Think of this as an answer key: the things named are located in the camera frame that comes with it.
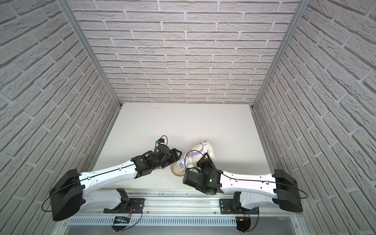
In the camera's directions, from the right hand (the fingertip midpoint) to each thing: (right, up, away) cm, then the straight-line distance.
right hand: (206, 155), depth 73 cm
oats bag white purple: (-9, -2, 0) cm, 9 cm away
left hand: (-14, +1, +7) cm, 16 cm away
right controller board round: (+18, -32, -4) cm, 37 cm away
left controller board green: (-44, -34, -2) cm, 55 cm away
